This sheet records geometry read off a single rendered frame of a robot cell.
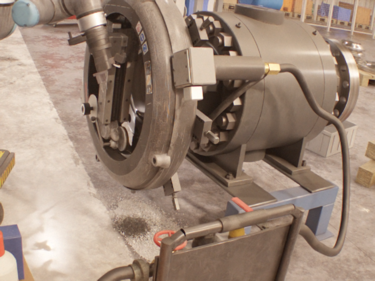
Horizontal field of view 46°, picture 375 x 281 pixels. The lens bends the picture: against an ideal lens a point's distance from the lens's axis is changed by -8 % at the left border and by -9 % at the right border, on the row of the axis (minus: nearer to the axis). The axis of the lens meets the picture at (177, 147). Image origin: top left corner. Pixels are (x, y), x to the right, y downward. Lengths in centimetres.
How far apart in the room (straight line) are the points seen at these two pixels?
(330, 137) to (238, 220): 209
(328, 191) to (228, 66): 85
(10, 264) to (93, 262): 111
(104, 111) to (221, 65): 56
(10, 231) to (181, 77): 71
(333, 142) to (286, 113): 131
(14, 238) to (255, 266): 60
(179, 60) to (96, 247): 84
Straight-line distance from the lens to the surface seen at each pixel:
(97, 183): 230
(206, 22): 141
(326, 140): 305
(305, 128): 196
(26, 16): 143
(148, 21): 146
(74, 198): 216
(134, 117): 184
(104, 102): 174
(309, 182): 200
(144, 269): 100
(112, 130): 180
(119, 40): 159
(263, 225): 117
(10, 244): 85
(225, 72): 138
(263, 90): 170
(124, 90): 175
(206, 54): 133
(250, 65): 143
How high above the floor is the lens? 106
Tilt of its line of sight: 22 degrees down
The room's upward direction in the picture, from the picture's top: 7 degrees clockwise
